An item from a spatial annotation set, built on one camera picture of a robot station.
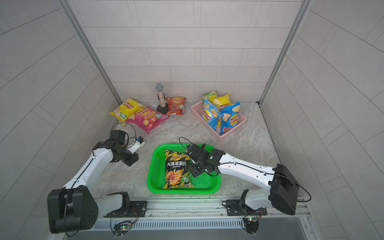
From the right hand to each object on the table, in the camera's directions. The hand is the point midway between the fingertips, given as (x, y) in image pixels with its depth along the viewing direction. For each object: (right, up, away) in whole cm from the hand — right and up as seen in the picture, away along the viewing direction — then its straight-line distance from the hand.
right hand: (193, 170), depth 76 cm
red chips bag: (-13, +36, +28) cm, 47 cm away
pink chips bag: (-31, +27, +18) cm, 44 cm away
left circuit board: (-31, -21, -11) cm, 39 cm away
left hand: (-32, +6, +8) cm, 33 cm away
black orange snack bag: (-9, +1, 0) cm, 9 cm away
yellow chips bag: (+18, +37, +23) cm, 47 cm away
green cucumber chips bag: (+9, +43, +29) cm, 53 cm away
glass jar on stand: (-24, +34, +32) cm, 53 cm away
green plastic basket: (+6, -8, +3) cm, 11 cm away
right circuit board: (+28, -23, -7) cm, 37 cm away
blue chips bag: (+22, +27, +14) cm, 37 cm away
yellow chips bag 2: (-49, +32, +28) cm, 65 cm away
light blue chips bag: (+10, +28, +16) cm, 34 cm away
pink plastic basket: (+2, +34, +32) cm, 46 cm away
